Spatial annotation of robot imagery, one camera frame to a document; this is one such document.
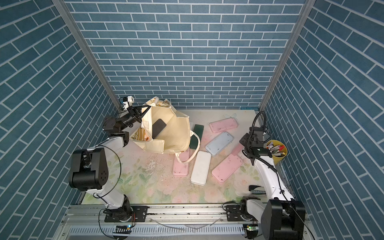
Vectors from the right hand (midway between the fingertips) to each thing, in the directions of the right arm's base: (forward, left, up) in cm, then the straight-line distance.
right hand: (247, 137), depth 85 cm
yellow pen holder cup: (-5, -17, -3) cm, 18 cm away
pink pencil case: (+20, +12, -13) cm, 27 cm away
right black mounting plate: (-36, +8, -16) cm, 40 cm away
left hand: (0, +51, +18) cm, 54 cm away
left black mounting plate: (-40, +55, -16) cm, 69 cm away
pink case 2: (-13, +10, -14) cm, 22 cm away
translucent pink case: (-5, +5, -3) cm, 8 cm away
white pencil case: (-15, +26, -14) cm, 33 cm away
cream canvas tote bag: (+2, +44, -9) cm, 45 cm away
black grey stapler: (-24, -6, -15) cm, 29 cm away
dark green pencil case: (+15, +29, -15) cm, 36 cm away
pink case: (-16, +38, -14) cm, 43 cm away
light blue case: (+4, +15, -15) cm, 22 cm away
